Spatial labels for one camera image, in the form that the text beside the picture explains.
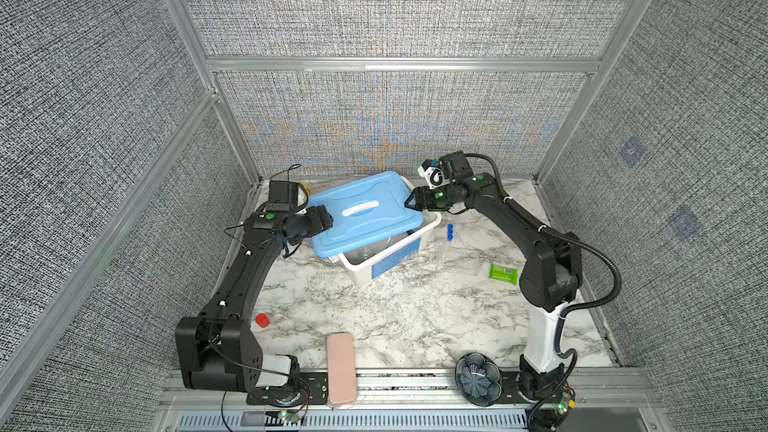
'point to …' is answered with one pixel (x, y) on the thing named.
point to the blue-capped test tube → (450, 232)
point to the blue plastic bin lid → (365, 211)
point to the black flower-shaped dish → (478, 379)
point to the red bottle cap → (262, 320)
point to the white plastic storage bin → (361, 266)
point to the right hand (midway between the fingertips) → (414, 202)
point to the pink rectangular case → (341, 368)
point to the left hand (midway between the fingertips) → (322, 222)
